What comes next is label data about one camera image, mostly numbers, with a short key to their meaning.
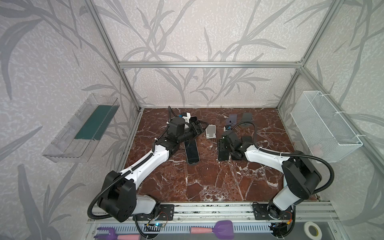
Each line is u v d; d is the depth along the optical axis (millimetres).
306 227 693
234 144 693
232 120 1081
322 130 655
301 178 449
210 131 1016
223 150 820
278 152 532
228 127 806
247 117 1120
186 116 750
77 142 637
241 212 753
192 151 864
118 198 407
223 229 693
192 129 698
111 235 677
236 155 652
